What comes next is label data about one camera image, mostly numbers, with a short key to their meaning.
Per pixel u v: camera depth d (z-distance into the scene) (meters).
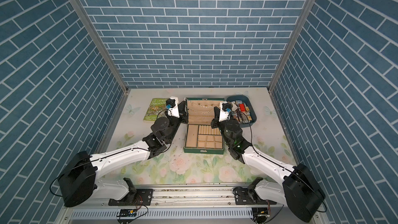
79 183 0.41
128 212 0.72
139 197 0.73
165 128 0.55
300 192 0.41
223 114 0.66
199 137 0.90
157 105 1.08
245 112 1.05
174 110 0.62
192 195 0.75
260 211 0.70
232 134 0.58
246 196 0.73
